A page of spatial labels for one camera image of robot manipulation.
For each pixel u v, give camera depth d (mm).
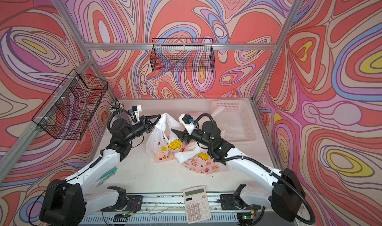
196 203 720
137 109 708
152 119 719
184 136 607
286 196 396
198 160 781
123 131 593
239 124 1054
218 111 933
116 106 950
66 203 398
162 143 749
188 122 567
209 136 530
